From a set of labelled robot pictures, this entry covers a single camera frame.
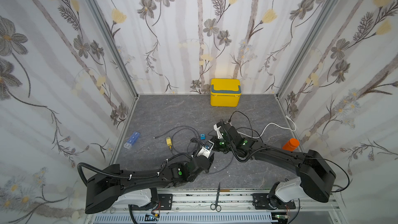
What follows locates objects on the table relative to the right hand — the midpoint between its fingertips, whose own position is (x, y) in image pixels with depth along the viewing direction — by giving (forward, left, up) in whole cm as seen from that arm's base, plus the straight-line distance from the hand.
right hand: (205, 143), depth 78 cm
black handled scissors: (-27, -7, -13) cm, 30 cm away
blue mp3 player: (+11, +1, -15) cm, 18 cm away
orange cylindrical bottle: (+3, -48, -4) cm, 48 cm away
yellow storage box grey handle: (+43, -14, -8) cm, 45 cm away
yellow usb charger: (+6, +22, -13) cm, 26 cm away
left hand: (-4, -3, -2) cm, 5 cm away
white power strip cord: (+23, -45, -15) cm, 53 cm away
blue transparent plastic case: (+7, +45, -14) cm, 47 cm away
